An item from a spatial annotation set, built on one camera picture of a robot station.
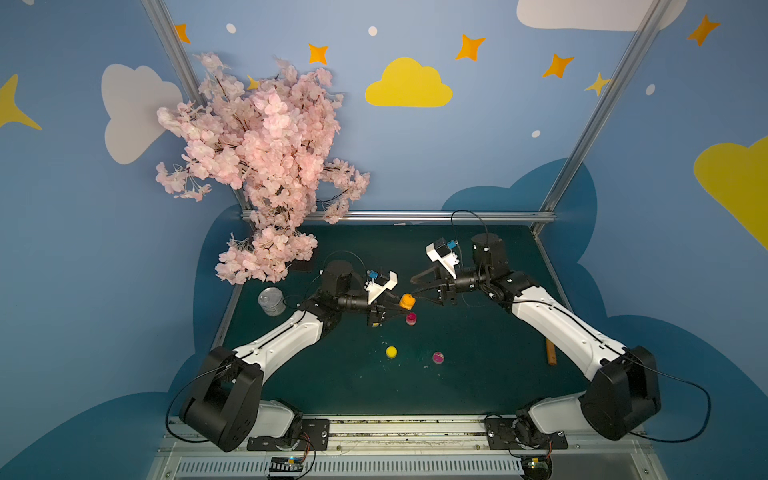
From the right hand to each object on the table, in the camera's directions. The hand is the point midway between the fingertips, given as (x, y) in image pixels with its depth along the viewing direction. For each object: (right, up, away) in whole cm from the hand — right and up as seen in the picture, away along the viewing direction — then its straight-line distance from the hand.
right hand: (418, 284), depth 72 cm
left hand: (-2, -4, +3) cm, 6 cm away
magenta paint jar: (0, -13, +21) cm, 25 cm away
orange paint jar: (-3, -4, -1) cm, 5 cm away
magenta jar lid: (+8, -23, +16) cm, 29 cm away
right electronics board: (+30, -46, +1) cm, 55 cm away
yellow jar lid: (-6, -22, +16) cm, 28 cm away
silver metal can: (-45, -7, +22) cm, 50 cm away
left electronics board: (-33, -46, +1) cm, 56 cm away
